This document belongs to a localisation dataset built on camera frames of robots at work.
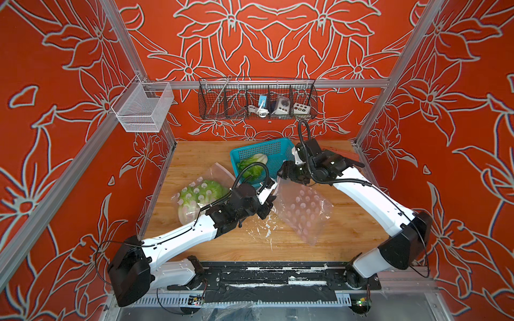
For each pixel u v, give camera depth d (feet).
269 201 2.14
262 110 2.76
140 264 1.30
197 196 2.80
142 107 3.05
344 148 3.82
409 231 1.33
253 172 3.20
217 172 3.19
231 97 3.29
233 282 2.39
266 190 2.07
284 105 2.97
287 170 2.20
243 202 1.81
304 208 2.81
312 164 1.87
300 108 3.10
